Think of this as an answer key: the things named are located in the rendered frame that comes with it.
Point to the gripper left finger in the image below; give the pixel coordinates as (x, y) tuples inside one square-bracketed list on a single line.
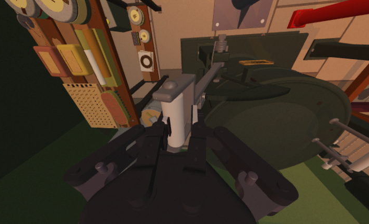
[(110, 151)]

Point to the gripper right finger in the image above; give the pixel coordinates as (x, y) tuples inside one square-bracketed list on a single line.
[(252, 161)]

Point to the grey lever with white grip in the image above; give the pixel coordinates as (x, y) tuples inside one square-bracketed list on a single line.
[(176, 118)]

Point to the dark green round lid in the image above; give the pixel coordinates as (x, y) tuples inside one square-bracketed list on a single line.
[(280, 130)]

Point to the yellow faced grey pulley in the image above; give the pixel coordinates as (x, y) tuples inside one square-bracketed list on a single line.
[(148, 115)]

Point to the dark green extractor body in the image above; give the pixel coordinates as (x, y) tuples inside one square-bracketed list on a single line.
[(280, 49)]

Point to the grey spring pin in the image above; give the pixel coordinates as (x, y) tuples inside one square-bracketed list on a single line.
[(221, 43)]

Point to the orange green brush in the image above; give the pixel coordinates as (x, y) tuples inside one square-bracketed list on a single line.
[(114, 107)]

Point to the tan perforated board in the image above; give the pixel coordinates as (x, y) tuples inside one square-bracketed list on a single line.
[(85, 105)]

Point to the brown shelf unit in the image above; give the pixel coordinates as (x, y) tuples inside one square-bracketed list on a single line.
[(126, 90)]

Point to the olive green box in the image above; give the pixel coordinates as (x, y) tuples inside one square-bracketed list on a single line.
[(113, 74)]

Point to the grey rod with round end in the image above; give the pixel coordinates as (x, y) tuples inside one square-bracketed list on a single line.
[(330, 149), (355, 132)]

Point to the white roll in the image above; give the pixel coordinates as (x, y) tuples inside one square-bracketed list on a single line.
[(96, 70)]

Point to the brown narrow board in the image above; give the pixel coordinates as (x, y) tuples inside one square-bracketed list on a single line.
[(151, 76)]

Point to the brass name plate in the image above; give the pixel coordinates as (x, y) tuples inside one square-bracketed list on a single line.
[(256, 62)]

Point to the yellow sanding pad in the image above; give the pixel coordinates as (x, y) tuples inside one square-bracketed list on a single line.
[(74, 59)]

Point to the tan slatted board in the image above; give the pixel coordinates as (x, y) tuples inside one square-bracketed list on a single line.
[(350, 141)]

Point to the orange roll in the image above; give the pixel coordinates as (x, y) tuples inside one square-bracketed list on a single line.
[(96, 46)]

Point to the orange sanding pad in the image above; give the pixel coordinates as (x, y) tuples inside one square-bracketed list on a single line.
[(49, 61)]

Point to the white cylinder grip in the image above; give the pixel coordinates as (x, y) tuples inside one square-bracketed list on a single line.
[(367, 160)]

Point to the dark square pad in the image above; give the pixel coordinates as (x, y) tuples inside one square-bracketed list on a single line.
[(135, 38)]

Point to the small yellow grey disc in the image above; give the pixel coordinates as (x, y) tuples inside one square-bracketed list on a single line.
[(144, 36)]

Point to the dark green box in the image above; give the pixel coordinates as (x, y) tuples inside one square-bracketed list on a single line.
[(119, 18)]

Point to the orange brown beam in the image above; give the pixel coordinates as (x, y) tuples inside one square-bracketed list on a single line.
[(364, 79)]

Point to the dark green bar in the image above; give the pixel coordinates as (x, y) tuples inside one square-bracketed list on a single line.
[(346, 51)]

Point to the large yellow grey wheel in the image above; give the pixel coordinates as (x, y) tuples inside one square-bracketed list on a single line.
[(55, 7)]

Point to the dark grey disc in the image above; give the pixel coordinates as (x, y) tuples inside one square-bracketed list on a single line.
[(25, 21)]

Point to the small yellow grey wheel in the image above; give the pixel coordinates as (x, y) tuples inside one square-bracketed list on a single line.
[(21, 4)]

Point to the red pipe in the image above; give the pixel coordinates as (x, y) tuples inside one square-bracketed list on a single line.
[(336, 11)]

